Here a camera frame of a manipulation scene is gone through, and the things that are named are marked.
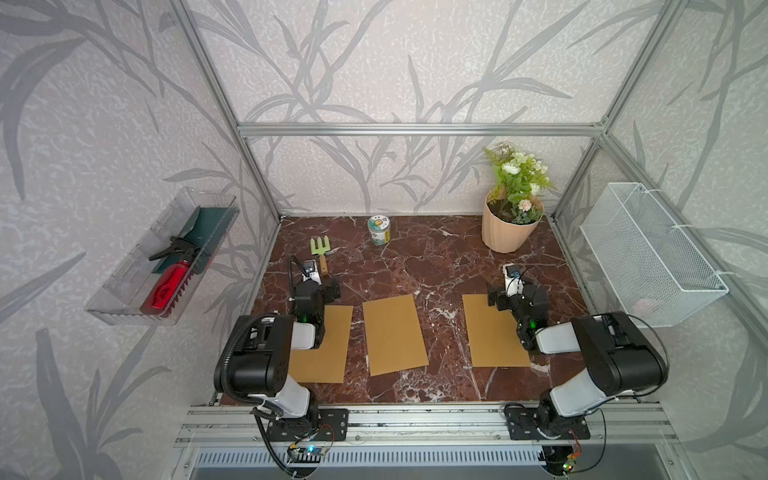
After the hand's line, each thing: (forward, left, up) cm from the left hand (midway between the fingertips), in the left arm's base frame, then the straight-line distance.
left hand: (318, 275), depth 94 cm
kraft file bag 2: (-17, -24, -7) cm, 30 cm away
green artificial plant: (+21, -63, +22) cm, 70 cm away
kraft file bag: (-26, -6, -5) cm, 27 cm away
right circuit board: (-48, -67, -7) cm, 82 cm away
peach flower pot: (+14, -62, +4) cm, 64 cm away
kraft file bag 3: (-17, -55, -7) cm, 57 cm away
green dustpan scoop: (-8, +21, +26) cm, 34 cm away
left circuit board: (-46, -5, -9) cm, 47 cm away
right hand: (0, -59, 0) cm, 59 cm away
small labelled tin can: (+20, -19, 0) cm, 27 cm away
